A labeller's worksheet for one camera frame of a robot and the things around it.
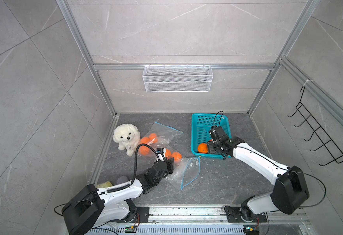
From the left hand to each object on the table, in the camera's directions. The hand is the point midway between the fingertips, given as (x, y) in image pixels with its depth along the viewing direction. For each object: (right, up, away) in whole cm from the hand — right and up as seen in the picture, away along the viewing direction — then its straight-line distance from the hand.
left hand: (172, 157), depth 83 cm
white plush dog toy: (-26, +11, +1) cm, 28 cm away
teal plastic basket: (+20, +19, +18) cm, 33 cm away
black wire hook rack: (+69, +6, -24) cm, 73 cm away
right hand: (+25, +6, +3) cm, 26 cm away
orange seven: (-17, +3, +4) cm, 18 cm away
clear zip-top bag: (-9, +11, +12) cm, 19 cm away
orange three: (-3, +1, +7) cm, 8 cm away
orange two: (+2, -1, +7) cm, 7 cm away
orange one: (+19, +4, +9) cm, 21 cm away
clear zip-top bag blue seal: (+8, -10, +7) cm, 15 cm away
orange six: (-14, +11, +14) cm, 23 cm away
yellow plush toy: (-38, -16, -1) cm, 41 cm away
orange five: (-19, +9, +11) cm, 23 cm away
